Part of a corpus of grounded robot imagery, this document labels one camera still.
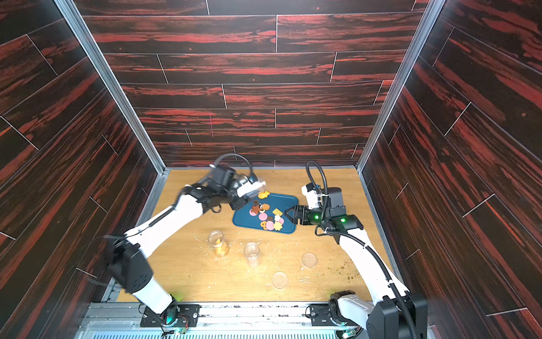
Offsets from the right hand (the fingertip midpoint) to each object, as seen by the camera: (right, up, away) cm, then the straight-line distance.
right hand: (297, 210), depth 80 cm
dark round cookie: (-11, -6, +18) cm, 22 cm away
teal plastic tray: (-12, -3, +21) cm, 25 cm away
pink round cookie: (-19, -4, +21) cm, 29 cm away
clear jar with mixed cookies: (-18, -19, +8) cm, 27 cm away
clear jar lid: (+6, -22, +8) cm, 24 cm away
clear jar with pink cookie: (-18, +8, -3) cm, 20 cm away
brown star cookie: (-17, -1, +21) cm, 27 cm away
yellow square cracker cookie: (-7, -3, +21) cm, 23 cm away
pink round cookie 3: (-11, -9, +16) cm, 21 cm away
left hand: (-19, +7, +4) cm, 21 cm away
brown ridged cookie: (-13, -1, +22) cm, 26 cm away
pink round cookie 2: (-14, -5, +19) cm, 24 cm away
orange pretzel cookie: (-13, -8, +16) cm, 23 cm away
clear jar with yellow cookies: (-33, -13, +8) cm, 37 cm away
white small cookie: (-7, -6, +18) cm, 20 cm away
